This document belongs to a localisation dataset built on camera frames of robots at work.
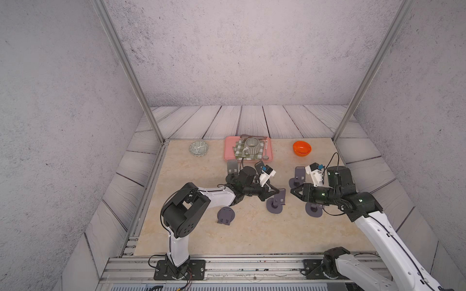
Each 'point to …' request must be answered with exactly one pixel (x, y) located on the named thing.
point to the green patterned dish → (198, 148)
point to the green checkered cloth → (240, 155)
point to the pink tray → (229, 142)
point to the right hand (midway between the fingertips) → (295, 191)
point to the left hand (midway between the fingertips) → (280, 193)
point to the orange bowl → (301, 148)
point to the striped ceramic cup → (252, 145)
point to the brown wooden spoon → (246, 136)
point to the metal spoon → (266, 157)
